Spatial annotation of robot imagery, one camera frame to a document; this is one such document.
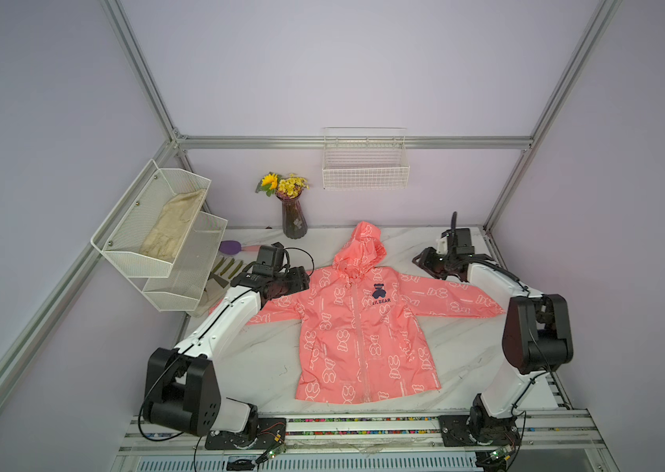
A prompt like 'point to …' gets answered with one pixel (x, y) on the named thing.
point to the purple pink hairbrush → (231, 247)
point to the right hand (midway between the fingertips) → (420, 265)
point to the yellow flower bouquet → (290, 187)
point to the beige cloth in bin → (173, 225)
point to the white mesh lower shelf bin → (183, 288)
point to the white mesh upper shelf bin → (144, 231)
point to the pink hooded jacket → (366, 334)
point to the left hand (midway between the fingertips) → (299, 284)
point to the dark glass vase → (294, 221)
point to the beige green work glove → (223, 270)
